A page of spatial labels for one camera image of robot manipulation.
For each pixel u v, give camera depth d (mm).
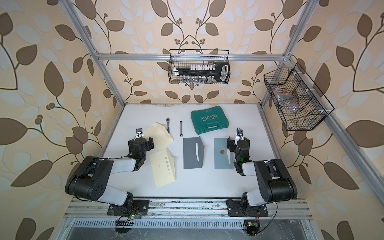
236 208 730
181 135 1019
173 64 968
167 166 887
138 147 709
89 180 451
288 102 704
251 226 722
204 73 846
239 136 771
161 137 1023
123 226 690
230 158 916
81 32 809
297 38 813
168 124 1083
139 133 800
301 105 734
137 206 740
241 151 698
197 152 941
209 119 1050
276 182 457
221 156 932
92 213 734
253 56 919
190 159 918
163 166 891
